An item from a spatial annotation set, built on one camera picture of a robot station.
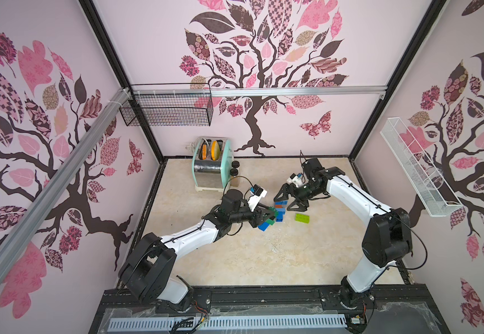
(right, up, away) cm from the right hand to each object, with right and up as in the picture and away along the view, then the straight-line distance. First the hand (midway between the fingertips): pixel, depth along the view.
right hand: (281, 206), depth 81 cm
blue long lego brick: (+4, -1, +18) cm, 18 cm away
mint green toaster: (-31, +20, +14) cm, 39 cm away
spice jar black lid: (-20, +19, +26) cm, 38 cm away
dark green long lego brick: (-5, -5, -3) cm, 8 cm away
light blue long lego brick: (0, -1, 0) cm, 1 cm away
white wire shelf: (+53, +14, -2) cm, 55 cm away
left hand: (-5, -3, -1) cm, 6 cm away
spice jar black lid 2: (-20, +14, +21) cm, 32 cm away
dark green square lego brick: (-3, -2, -3) cm, 5 cm away
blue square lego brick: (+1, -7, +12) cm, 14 cm away
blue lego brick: (-7, -7, -3) cm, 11 cm away
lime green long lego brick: (+12, -8, +14) cm, 20 cm away
